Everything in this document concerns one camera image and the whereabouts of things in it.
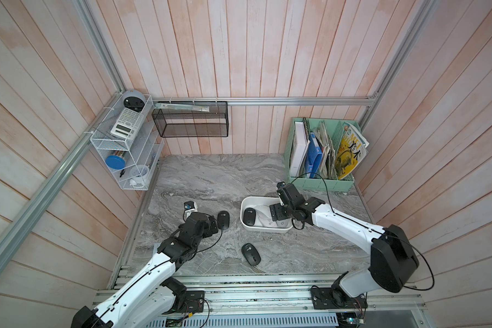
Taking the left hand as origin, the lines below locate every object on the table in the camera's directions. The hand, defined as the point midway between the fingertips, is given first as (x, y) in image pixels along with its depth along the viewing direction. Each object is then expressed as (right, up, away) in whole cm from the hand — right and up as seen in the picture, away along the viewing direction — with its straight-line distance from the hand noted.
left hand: (204, 223), depth 82 cm
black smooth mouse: (+7, -1, +10) cm, 13 cm away
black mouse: (+19, +1, +12) cm, 23 cm away
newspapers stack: (+59, +24, +18) cm, 66 cm away
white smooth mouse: (+26, +2, +9) cm, 27 cm away
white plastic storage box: (+32, -4, +9) cm, 34 cm away
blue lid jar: (-33, +25, -6) cm, 42 cm away
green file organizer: (+47, +16, +19) cm, 53 cm away
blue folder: (+49, +29, +12) cm, 58 cm away
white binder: (+42, +34, +8) cm, 55 cm away
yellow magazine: (+70, +31, +16) cm, 78 cm away
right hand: (+32, +5, +7) cm, 33 cm away
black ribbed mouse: (+19, -13, +1) cm, 23 cm away
